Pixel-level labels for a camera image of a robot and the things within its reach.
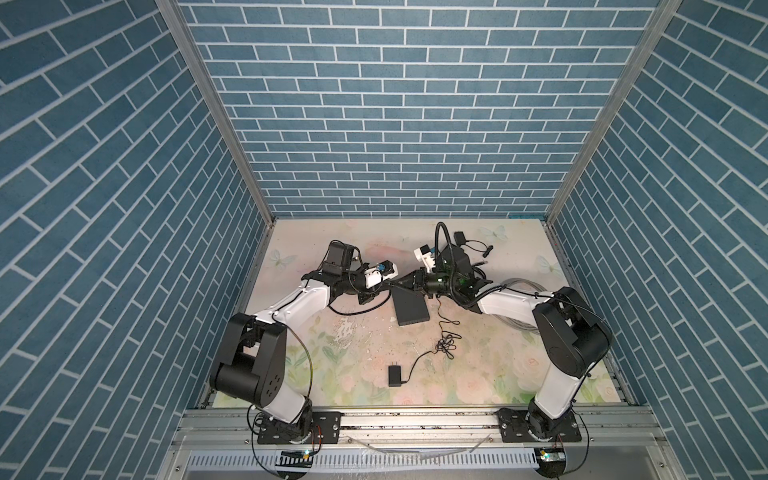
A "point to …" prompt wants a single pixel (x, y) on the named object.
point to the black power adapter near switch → (459, 238)
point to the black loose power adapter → (394, 375)
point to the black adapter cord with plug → (485, 253)
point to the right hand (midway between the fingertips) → (394, 281)
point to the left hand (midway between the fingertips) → (387, 281)
